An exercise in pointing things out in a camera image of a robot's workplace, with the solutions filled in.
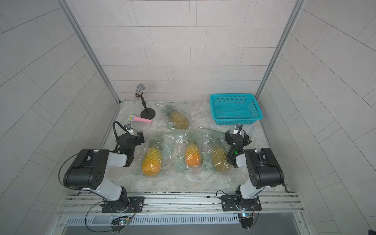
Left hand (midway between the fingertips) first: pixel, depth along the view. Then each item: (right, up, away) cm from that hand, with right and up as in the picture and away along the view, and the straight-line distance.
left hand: (136, 130), depth 95 cm
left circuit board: (+4, -39, -29) cm, 48 cm away
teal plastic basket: (+70, +14, +20) cm, 74 cm away
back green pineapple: (+27, +7, -1) cm, 28 cm away
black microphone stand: (+3, +11, +13) cm, 17 cm away
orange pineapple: (+37, -10, -15) cm, 41 cm away
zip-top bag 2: (+20, -7, -1) cm, 21 cm away
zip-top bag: (+29, +16, +14) cm, 36 cm away
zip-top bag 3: (+46, -3, -7) cm, 47 cm away
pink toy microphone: (-6, +8, +7) cm, 12 cm away
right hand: (+65, 0, -1) cm, 65 cm away
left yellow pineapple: (+16, -14, -19) cm, 28 cm away
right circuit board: (+63, -40, -25) cm, 79 cm away
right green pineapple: (+52, -12, -17) cm, 56 cm away
